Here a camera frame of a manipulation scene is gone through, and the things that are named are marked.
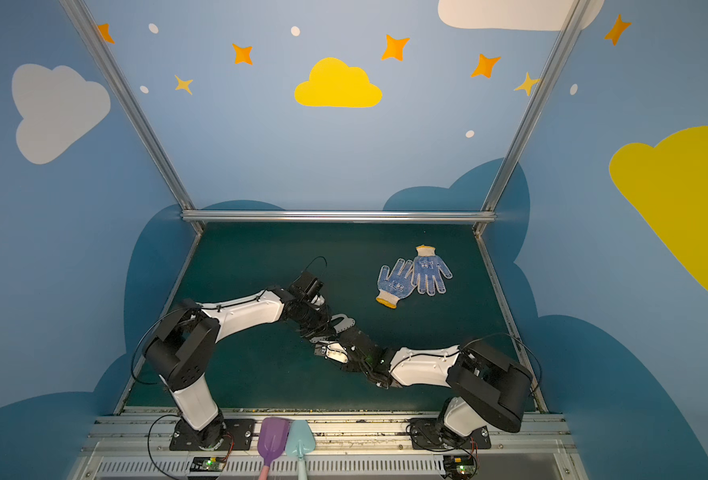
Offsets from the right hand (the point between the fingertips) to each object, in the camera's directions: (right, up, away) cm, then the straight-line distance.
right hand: (345, 335), depth 88 cm
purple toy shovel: (-18, -23, -14) cm, 32 cm away
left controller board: (-33, -27, -17) cm, 45 cm away
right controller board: (+28, -27, -16) cm, 43 cm away
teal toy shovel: (-10, -21, -16) cm, 29 cm away
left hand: (-1, +1, 0) cm, 2 cm away
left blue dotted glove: (+17, +13, +17) cm, 27 cm away
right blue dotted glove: (+29, +18, +20) cm, 40 cm away
